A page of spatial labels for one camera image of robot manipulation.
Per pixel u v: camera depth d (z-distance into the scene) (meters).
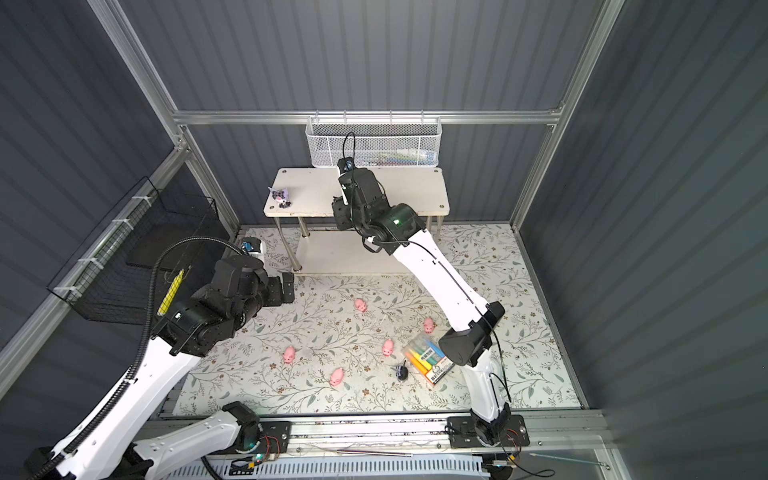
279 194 0.74
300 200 0.81
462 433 0.73
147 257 0.74
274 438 0.72
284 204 0.77
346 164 0.58
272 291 0.61
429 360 0.85
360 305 0.96
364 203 0.51
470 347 0.54
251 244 0.58
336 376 0.83
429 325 0.91
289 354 0.86
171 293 0.70
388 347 0.87
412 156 0.91
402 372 0.79
